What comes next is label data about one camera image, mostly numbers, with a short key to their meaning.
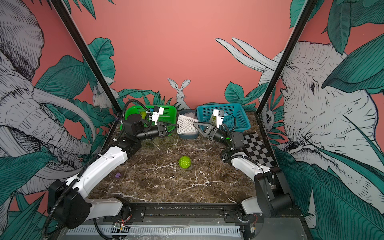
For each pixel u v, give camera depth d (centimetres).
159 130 61
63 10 70
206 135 64
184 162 86
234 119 72
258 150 95
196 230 70
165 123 66
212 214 75
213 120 107
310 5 69
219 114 65
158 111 66
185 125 67
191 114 114
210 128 63
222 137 65
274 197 43
